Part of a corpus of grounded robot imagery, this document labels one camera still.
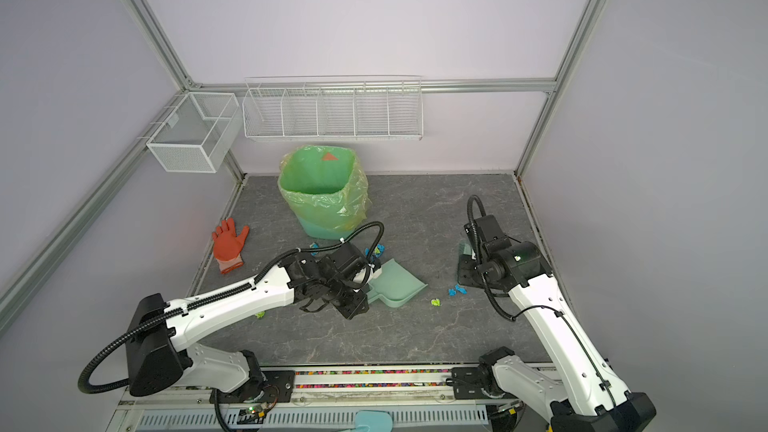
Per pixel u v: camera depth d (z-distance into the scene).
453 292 0.89
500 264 0.47
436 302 0.87
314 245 0.99
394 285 0.82
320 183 1.05
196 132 0.98
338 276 0.58
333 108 0.99
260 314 0.51
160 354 0.39
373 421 0.69
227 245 1.02
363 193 0.88
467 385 0.74
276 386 0.73
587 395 0.37
